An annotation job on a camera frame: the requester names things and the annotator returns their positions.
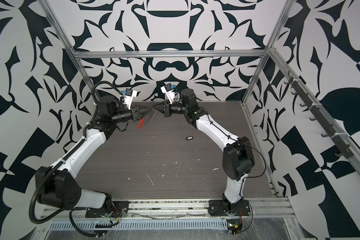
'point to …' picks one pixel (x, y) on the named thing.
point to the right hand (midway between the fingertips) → (154, 106)
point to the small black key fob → (189, 138)
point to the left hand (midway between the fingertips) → (150, 105)
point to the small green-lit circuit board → (234, 226)
